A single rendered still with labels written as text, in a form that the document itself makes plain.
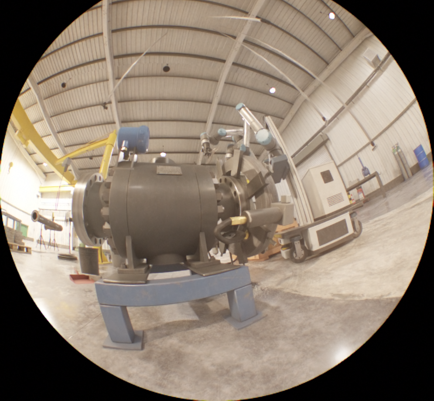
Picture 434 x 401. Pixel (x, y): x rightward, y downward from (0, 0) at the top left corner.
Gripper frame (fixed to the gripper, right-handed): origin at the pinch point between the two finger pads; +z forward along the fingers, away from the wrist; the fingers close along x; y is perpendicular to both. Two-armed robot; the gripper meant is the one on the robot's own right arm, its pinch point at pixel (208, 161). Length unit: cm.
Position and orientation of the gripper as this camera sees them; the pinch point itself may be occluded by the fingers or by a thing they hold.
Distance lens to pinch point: 143.6
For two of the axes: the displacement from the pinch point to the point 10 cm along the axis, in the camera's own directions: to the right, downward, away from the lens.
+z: 2.0, 8.7, -4.6
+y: 4.5, -4.9, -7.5
